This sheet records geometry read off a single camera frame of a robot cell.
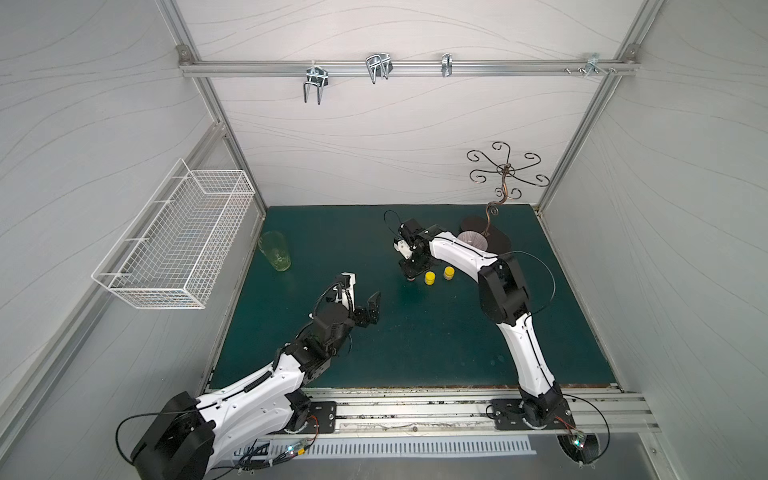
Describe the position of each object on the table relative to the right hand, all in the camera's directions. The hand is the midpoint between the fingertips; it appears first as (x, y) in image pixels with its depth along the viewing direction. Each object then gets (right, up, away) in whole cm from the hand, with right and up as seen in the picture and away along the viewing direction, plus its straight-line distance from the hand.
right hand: (409, 269), depth 100 cm
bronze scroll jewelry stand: (+28, +31, -12) cm, 43 cm away
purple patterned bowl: (+24, +11, +7) cm, 27 cm away
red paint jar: (+1, -3, -2) cm, 4 cm away
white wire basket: (-57, +8, -32) cm, 66 cm away
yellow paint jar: (+13, -1, -2) cm, 13 cm away
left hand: (-13, -4, -20) cm, 24 cm away
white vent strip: (-31, -38, -31) cm, 58 cm away
